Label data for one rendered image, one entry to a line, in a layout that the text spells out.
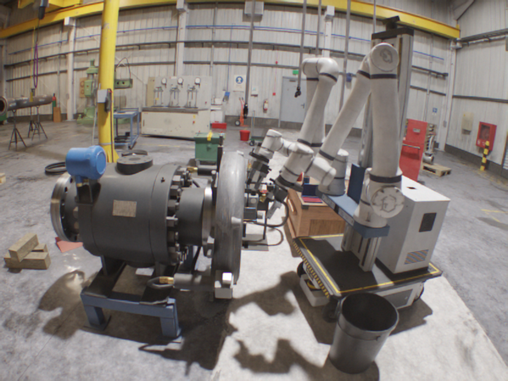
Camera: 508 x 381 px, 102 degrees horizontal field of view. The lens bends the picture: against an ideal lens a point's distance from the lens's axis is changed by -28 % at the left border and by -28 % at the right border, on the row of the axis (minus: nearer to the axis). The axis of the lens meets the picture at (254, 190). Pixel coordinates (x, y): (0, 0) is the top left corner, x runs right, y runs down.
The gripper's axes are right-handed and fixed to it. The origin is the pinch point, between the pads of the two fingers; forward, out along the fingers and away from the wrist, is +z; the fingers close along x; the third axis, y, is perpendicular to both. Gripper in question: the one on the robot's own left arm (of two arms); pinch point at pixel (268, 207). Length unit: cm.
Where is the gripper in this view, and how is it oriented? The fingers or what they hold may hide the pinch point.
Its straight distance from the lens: 135.6
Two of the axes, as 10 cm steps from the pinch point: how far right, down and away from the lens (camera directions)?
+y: -8.8, -4.1, -2.4
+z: -4.7, 8.0, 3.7
